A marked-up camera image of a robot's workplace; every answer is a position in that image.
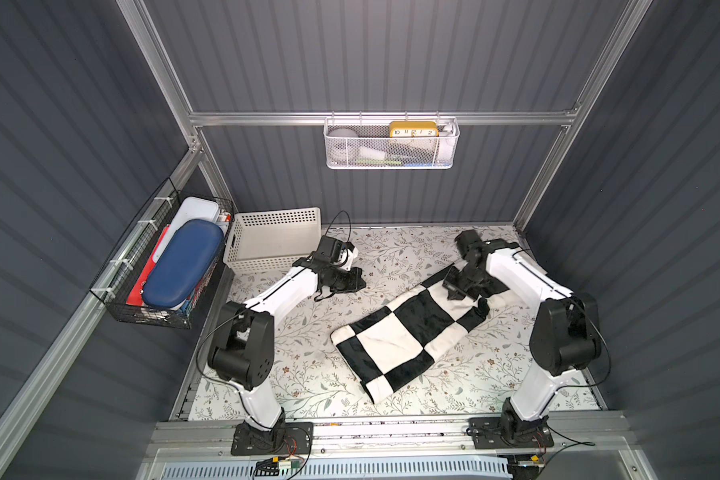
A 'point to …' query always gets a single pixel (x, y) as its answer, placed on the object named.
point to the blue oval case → (193, 246)
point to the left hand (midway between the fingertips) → (368, 286)
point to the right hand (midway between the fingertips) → (454, 292)
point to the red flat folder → (135, 297)
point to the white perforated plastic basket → (272, 240)
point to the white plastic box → (190, 209)
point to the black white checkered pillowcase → (380, 349)
